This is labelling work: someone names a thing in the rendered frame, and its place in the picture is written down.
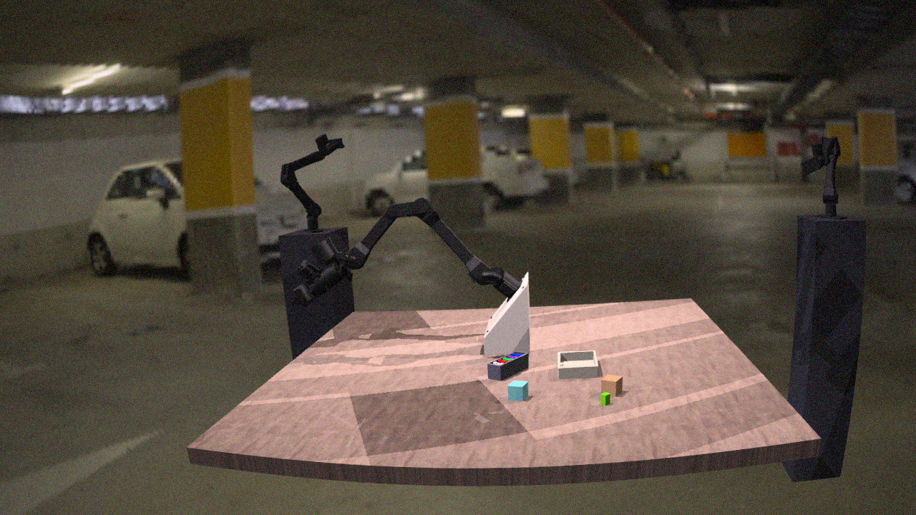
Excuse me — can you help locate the tan cube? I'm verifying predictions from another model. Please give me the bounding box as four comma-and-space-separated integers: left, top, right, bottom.
601, 374, 623, 397

